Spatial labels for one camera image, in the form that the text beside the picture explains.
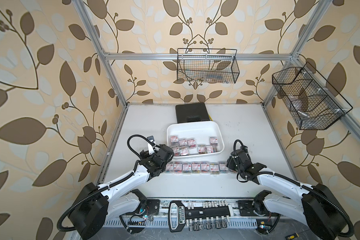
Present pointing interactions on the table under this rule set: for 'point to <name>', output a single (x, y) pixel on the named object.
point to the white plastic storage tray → (193, 138)
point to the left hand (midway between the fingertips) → (152, 147)
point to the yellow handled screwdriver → (292, 236)
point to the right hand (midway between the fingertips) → (231, 162)
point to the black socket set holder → (212, 215)
